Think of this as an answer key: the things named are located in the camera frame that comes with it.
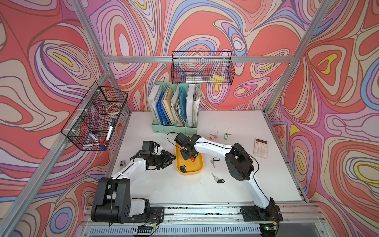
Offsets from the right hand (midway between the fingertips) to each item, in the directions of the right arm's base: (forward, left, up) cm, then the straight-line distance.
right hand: (189, 157), depth 94 cm
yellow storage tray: (-8, -1, +1) cm, 8 cm away
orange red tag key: (-2, -2, 0) cm, 3 cm away
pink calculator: (+4, -48, +1) cm, 48 cm away
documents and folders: (+24, +6, +22) cm, 33 cm away
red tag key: (+15, -18, 0) cm, 23 cm away
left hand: (-5, +9, +7) cm, 12 cm away
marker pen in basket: (0, +37, +33) cm, 49 cm away
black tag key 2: (-8, +4, +1) cm, 9 cm away
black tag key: (-16, -17, 0) cm, 23 cm away
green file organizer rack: (+20, +23, +7) cm, 31 cm away
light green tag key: (+16, -27, 0) cm, 31 cm away
